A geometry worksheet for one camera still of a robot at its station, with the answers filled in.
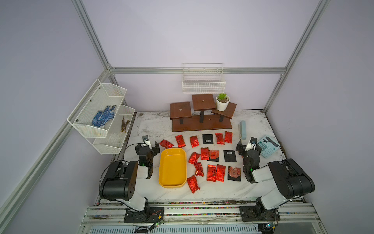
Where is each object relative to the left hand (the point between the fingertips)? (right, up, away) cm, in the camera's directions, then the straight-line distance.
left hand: (148, 144), depth 94 cm
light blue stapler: (+67, +9, +10) cm, 68 cm away
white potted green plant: (+49, +29, +1) cm, 57 cm away
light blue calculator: (+82, -2, +4) cm, 82 cm away
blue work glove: (-20, +17, -18) cm, 31 cm away
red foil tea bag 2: (+49, +2, +7) cm, 50 cm away
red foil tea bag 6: (+41, -17, -7) cm, 45 cm away
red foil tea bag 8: (+11, 0, +5) cm, 12 cm away
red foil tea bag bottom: (+33, -14, -8) cm, 37 cm away
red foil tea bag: (+56, +4, +11) cm, 57 cm away
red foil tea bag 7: (+29, -20, -12) cm, 38 cm away
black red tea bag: (+55, -17, -6) cm, 58 cm away
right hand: (+65, +1, -2) cm, 66 cm away
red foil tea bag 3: (+47, -17, -6) cm, 50 cm away
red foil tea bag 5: (+37, -6, +1) cm, 38 cm away
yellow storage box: (+17, -15, -6) cm, 23 cm away
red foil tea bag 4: (+30, -9, -2) cm, 31 cm away
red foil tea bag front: (+21, +1, +7) cm, 22 cm away
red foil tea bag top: (+31, +1, +6) cm, 31 cm away
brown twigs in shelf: (-16, +13, +1) cm, 21 cm away
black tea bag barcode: (+40, +2, +10) cm, 42 cm away
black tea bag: (+54, -8, +1) cm, 55 cm away
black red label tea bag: (+44, -8, +1) cm, 44 cm away
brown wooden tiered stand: (+26, +19, +16) cm, 36 cm away
